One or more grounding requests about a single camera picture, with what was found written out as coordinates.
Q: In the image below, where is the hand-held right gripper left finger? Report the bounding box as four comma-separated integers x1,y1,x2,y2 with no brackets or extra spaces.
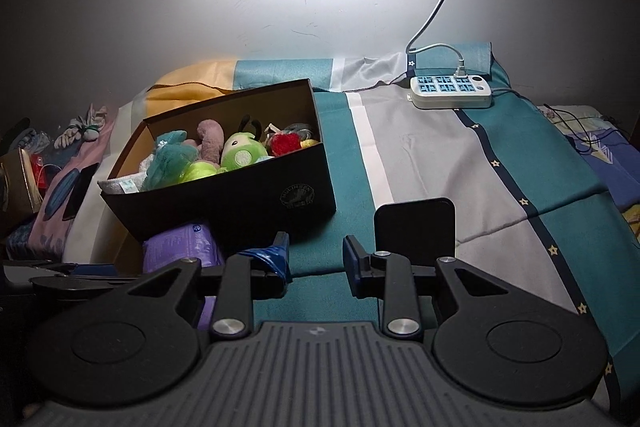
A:
125,231,292,341

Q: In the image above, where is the pink plush rabbit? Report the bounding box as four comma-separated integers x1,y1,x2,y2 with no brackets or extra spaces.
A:
182,119,227,168

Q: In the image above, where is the clear plastic bag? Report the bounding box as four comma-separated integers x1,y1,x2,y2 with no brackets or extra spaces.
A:
20,132,51,155

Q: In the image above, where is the black cardboard shoe box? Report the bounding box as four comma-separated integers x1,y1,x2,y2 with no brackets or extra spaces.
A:
98,78,337,244

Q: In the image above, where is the green plush bug toy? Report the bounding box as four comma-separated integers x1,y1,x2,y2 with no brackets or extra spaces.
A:
220,114,271,172

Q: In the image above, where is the pink printed blanket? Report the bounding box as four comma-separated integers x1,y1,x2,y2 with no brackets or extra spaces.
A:
7,107,136,258

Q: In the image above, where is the gold paper bag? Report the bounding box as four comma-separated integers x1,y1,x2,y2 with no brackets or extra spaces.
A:
0,148,43,233

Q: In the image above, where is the purple plastic packet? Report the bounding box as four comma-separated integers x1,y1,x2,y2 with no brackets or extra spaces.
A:
142,222,228,333

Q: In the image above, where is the red yarn bundle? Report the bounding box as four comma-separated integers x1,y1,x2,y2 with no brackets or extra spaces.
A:
270,133,302,156

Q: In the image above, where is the blue printed cloth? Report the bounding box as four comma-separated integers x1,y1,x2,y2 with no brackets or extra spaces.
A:
565,127,640,210

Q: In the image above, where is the black cable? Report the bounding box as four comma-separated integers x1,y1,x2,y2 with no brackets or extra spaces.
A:
542,104,631,155

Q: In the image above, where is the light blue soft cloth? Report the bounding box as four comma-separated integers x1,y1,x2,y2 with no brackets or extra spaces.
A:
145,130,201,190

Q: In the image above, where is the white towel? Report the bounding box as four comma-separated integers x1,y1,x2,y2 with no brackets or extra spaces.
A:
98,157,156,195

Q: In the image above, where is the black phone stand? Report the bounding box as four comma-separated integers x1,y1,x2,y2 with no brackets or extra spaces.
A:
374,198,457,268

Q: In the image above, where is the pale yellow cloth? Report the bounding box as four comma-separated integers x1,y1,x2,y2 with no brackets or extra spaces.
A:
537,104,621,132

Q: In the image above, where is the red packet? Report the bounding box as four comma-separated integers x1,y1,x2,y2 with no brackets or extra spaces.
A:
30,154,48,195

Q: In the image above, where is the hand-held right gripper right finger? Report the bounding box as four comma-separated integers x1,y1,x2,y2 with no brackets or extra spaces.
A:
342,234,517,339

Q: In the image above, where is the white glove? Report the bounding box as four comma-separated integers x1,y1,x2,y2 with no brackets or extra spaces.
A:
54,119,86,148

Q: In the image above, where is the grey fabric item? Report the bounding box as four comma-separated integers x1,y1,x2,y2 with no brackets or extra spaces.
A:
285,122,313,142

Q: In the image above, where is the white power strip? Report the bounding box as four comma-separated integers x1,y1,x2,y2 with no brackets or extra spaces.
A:
407,74,495,110

